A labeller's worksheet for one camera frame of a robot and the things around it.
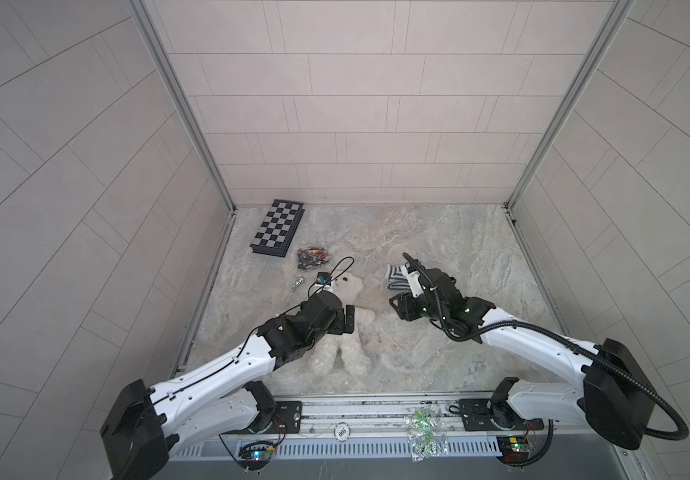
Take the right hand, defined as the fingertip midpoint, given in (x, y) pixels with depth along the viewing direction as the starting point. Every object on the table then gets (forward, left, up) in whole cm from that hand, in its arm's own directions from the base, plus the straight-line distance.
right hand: (393, 302), depth 81 cm
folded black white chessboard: (+34, +36, -4) cm, 50 cm away
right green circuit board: (-33, -24, -11) cm, 42 cm away
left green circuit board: (-31, +34, -7) cm, 47 cm away
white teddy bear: (-10, +12, -3) cm, 16 cm away
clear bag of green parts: (-28, -4, -9) cm, 30 cm away
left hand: (-1, +12, +2) cm, 13 cm away
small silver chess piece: (+12, +28, -6) cm, 31 cm away
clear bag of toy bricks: (+21, +24, -6) cm, 33 cm away
